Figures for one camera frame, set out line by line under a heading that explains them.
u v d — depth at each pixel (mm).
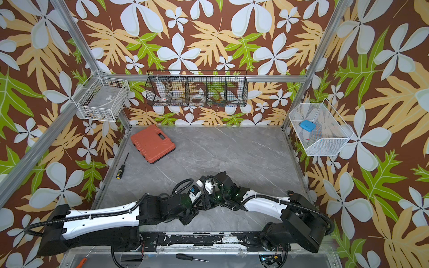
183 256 706
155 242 742
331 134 751
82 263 688
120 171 958
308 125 858
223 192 631
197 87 960
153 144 1047
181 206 534
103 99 862
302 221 425
